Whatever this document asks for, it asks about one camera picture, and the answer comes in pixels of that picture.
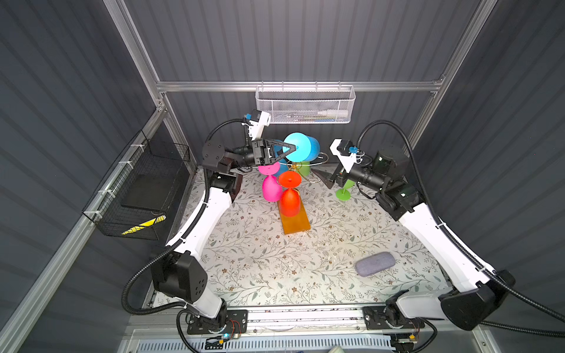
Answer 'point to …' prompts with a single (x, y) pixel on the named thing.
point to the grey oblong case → (375, 263)
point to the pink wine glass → (271, 187)
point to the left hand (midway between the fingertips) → (296, 152)
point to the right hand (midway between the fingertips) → (324, 156)
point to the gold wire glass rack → (295, 166)
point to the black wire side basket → (137, 200)
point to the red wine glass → (290, 198)
